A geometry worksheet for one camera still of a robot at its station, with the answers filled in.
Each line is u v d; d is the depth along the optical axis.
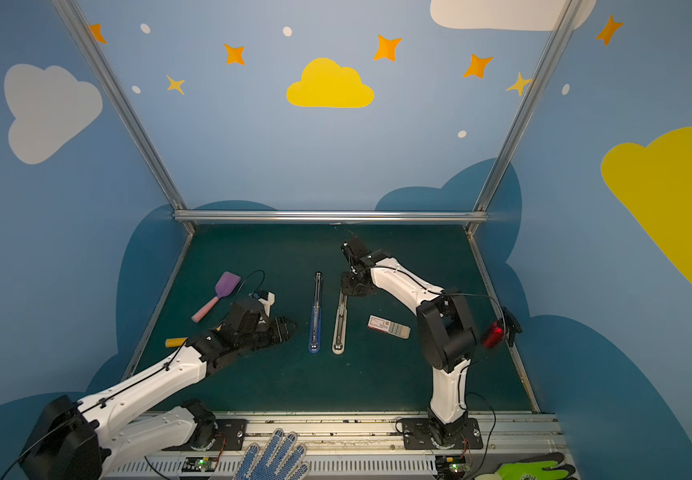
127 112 0.86
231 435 0.75
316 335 0.91
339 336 0.90
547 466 0.70
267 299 0.77
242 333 0.62
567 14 0.69
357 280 0.70
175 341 0.87
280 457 0.71
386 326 0.93
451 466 0.71
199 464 0.70
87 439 0.39
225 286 1.02
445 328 0.50
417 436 0.75
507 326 0.78
